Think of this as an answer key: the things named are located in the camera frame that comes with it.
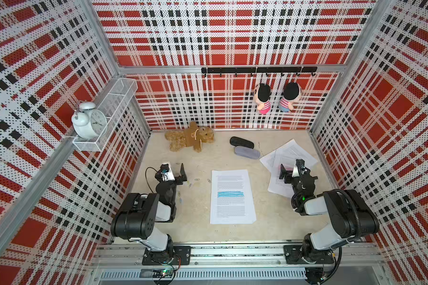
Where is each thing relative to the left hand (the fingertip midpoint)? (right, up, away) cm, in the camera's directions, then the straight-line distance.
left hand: (177, 164), depth 89 cm
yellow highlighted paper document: (+65, +5, +23) cm, 70 cm away
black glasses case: (+33, +12, +25) cm, 43 cm away
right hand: (+61, 0, +2) cm, 61 cm away
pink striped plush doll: (+45, +37, +8) cm, 59 cm away
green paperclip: (+16, -10, +8) cm, 21 cm away
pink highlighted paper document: (+54, -12, +7) cm, 55 cm away
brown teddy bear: (+4, +16, +18) cm, 25 cm away
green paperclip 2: (0, -16, +3) cm, 16 cm away
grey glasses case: (+38, +6, +17) cm, 42 cm away
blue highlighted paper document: (+28, -17, +1) cm, 33 cm away
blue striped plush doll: (+61, +38, +4) cm, 72 cm away
